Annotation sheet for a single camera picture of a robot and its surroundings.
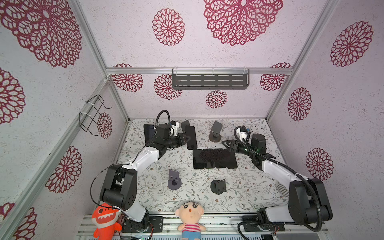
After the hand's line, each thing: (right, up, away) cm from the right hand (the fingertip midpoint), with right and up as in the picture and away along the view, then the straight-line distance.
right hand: (224, 141), depth 84 cm
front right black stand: (-4, -25, -3) cm, 25 cm away
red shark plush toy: (-59, -35, -16) cm, 70 cm away
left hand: (-20, +1, +2) cm, 20 cm away
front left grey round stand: (-28, -23, 0) cm, 37 cm away
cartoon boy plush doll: (-19, -32, -14) cm, 40 cm away
